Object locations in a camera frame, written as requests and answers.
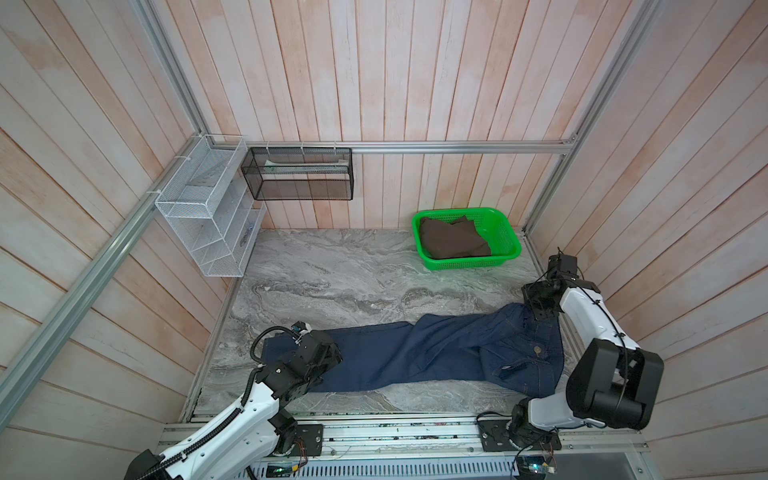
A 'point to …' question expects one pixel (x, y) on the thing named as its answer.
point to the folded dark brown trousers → (458, 239)
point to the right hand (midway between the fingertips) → (524, 295)
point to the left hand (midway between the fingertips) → (332, 357)
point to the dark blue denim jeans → (496, 348)
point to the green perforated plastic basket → (503, 242)
